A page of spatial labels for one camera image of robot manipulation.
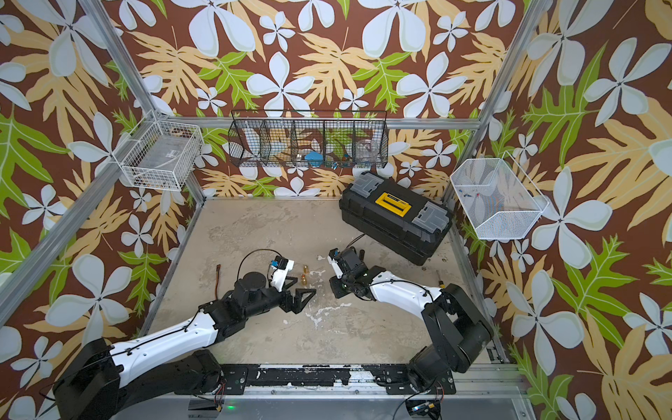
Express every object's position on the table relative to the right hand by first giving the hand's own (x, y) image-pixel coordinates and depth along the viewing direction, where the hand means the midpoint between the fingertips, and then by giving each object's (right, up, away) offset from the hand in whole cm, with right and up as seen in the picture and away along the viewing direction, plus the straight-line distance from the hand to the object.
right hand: (332, 282), depth 89 cm
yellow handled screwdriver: (+39, -1, +4) cm, 40 cm away
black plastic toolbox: (+28, +20, 0) cm, 34 cm away
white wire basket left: (-58, +44, -3) cm, 73 cm away
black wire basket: (-12, +53, +9) cm, 55 cm away
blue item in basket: (-6, +44, +4) cm, 45 cm away
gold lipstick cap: (-10, +4, +6) cm, 12 cm away
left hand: (-7, +2, -11) cm, 13 cm away
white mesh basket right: (+55, +28, -5) cm, 62 cm away
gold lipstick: (-10, 0, +4) cm, 11 cm away
